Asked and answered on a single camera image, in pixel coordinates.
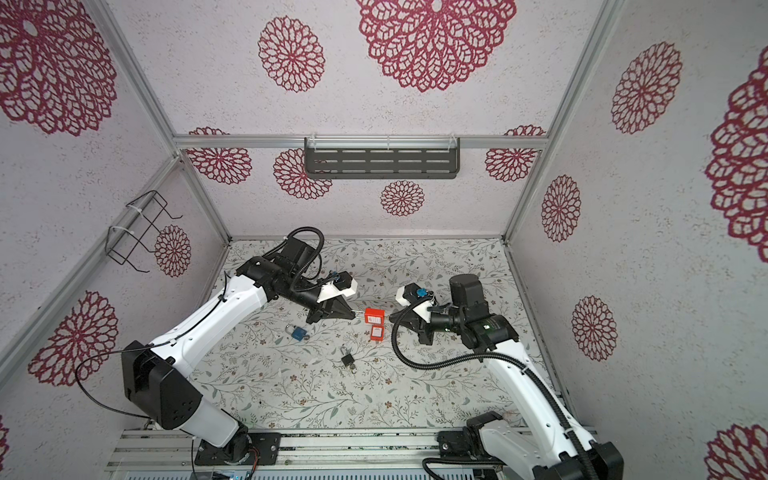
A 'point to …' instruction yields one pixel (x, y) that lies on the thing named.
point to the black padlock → (347, 358)
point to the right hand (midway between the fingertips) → (396, 311)
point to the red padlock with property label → (377, 333)
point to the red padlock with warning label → (375, 316)
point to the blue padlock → (297, 332)
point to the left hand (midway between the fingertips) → (347, 316)
